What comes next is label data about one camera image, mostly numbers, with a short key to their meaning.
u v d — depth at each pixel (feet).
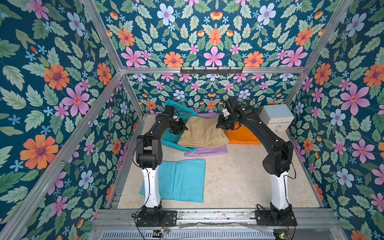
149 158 1.93
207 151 3.14
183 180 2.78
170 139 3.23
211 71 3.05
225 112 2.65
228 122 2.47
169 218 2.41
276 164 1.73
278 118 3.22
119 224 2.41
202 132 3.14
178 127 2.97
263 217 2.42
